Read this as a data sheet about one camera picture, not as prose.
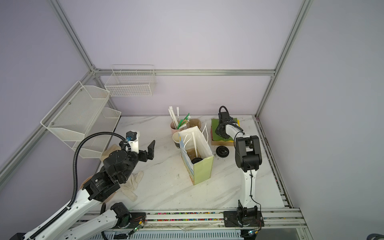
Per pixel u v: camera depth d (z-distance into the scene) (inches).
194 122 43.7
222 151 39.8
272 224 29.0
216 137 38.4
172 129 39.8
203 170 29.0
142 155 23.0
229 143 38.8
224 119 33.1
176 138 38.3
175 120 39.8
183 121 36.6
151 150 24.2
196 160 30.7
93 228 21.4
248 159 22.6
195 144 33.9
